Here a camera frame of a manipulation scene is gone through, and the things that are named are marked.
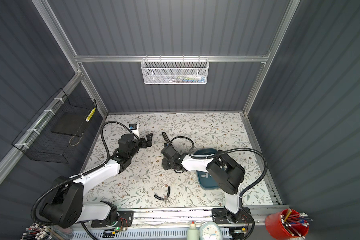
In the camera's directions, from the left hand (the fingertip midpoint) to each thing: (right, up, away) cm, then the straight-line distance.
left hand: (145, 133), depth 86 cm
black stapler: (+10, -3, +18) cm, 21 cm away
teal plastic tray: (+34, -27, -1) cm, 44 cm away
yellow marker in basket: (-29, +10, -5) cm, 31 cm away
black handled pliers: (+12, -35, -6) cm, 38 cm away
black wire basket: (-42, +1, -13) cm, 44 cm away
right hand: (+12, -19, +5) cm, 23 cm away
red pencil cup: (+64, -35, -28) cm, 78 cm away
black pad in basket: (-37, +6, -8) cm, 38 cm away
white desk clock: (+35, -44, -18) cm, 59 cm away
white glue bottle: (+26, -42, -23) cm, 55 cm away
